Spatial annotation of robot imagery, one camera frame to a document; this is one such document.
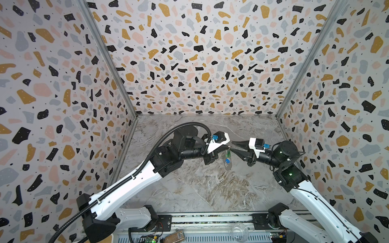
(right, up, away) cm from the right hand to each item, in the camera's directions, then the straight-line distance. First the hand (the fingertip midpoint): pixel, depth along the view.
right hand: (233, 144), depth 60 cm
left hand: (-2, +1, -2) cm, 3 cm away
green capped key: (-2, -4, +2) cm, 5 cm away
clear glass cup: (+5, -43, +12) cm, 45 cm away
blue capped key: (+3, -14, +37) cm, 40 cm away
